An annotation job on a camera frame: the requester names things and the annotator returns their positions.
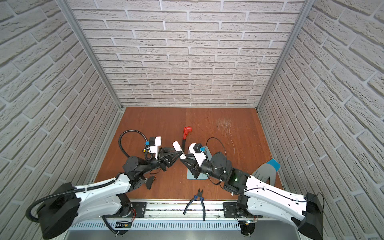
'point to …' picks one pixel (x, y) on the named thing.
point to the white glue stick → (178, 148)
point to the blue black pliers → (200, 195)
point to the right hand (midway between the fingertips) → (183, 157)
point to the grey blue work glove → (264, 171)
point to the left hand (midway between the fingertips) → (182, 153)
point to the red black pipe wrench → (186, 129)
